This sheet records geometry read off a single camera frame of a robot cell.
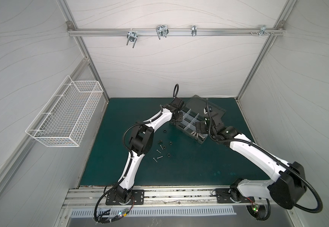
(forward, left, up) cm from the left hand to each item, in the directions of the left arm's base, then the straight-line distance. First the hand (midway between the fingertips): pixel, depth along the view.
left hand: (180, 116), depth 100 cm
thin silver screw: (-30, +17, -6) cm, 35 cm away
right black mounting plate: (-50, -22, +5) cm, 54 cm away
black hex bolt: (-17, +13, -6) cm, 23 cm away
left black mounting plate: (-51, +24, -7) cm, 56 cm away
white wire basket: (-22, +60, +24) cm, 68 cm away
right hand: (-12, -15, +13) cm, 23 cm away
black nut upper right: (-8, +11, -7) cm, 16 cm away
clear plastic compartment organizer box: (+8, -10, -5) cm, 14 cm away
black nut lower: (-26, +8, -6) cm, 28 cm away
